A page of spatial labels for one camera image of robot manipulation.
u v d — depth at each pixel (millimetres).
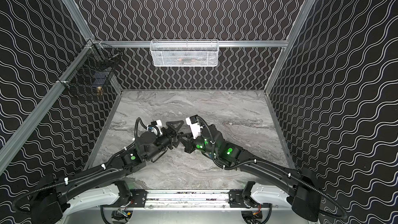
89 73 926
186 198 761
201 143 595
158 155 646
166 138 638
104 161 873
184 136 690
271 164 466
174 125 660
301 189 400
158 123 701
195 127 615
